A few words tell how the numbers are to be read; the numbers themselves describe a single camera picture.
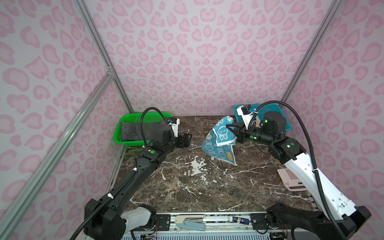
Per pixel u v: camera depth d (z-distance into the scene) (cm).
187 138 69
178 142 68
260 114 54
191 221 72
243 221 72
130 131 103
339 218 37
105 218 38
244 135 58
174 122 67
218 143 68
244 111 55
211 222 75
